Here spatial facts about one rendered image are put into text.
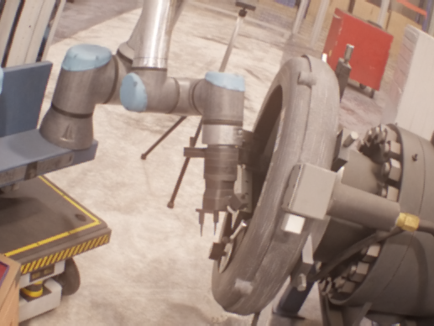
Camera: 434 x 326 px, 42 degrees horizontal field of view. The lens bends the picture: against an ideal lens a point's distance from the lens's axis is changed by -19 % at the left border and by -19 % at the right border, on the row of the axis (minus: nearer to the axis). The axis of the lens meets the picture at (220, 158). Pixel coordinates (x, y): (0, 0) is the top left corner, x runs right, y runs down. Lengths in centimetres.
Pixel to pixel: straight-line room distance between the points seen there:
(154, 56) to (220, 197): 35
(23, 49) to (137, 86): 47
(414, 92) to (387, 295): 390
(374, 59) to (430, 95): 174
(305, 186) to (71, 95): 71
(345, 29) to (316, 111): 549
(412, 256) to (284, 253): 42
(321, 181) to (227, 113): 27
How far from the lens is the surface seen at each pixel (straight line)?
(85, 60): 174
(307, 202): 140
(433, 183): 176
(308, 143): 151
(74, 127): 180
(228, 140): 151
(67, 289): 204
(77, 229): 189
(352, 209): 144
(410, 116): 560
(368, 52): 714
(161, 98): 155
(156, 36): 154
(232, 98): 152
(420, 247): 172
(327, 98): 159
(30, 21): 179
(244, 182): 186
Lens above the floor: 125
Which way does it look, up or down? 20 degrees down
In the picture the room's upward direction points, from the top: 19 degrees clockwise
